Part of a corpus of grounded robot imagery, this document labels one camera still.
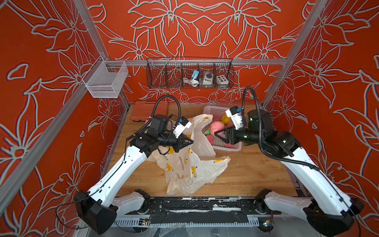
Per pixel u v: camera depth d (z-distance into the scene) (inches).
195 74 32.8
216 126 24.4
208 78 35.8
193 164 24.9
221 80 37.3
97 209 14.4
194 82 33.6
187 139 25.4
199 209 28.6
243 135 21.4
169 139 22.9
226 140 22.1
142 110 45.7
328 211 14.8
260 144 17.8
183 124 23.4
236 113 21.7
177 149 23.2
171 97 21.6
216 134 24.1
